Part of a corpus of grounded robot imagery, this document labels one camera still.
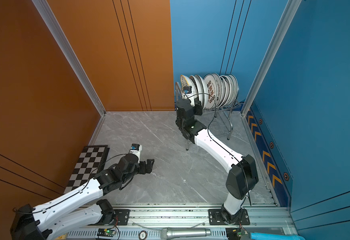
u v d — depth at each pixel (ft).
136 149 2.24
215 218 2.38
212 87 2.62
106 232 2.33
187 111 1.79
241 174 1.40
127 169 1.93
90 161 2.93
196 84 2.33
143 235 2.28
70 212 1.51
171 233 2.20
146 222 2.39
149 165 2.33
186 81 2.33
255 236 2.19
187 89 2.04
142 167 2.28
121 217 2.43
